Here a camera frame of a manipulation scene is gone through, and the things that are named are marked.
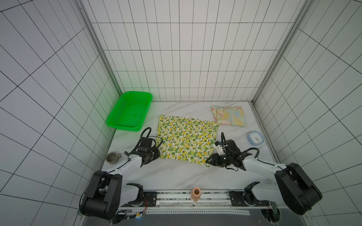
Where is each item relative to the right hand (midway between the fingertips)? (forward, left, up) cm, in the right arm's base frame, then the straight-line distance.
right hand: (208, 161), depth 85 cm
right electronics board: (-23, -31, 0) cm, 39 cm away
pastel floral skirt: (+36, -23, +1) cm, 43 cm away
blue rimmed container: (+16, -34, +1) cm, 38 cm away
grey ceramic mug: (+1, +60, +2) cm, 60 cm away
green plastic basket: (+37, +60, +2) cm, 70 cm away
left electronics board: (-28, +36, +2) cm, 46 cm away
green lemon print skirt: (+15, +14, +1) cm, 21 cm away
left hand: (+3, +32, -1) cm, 32 cm away
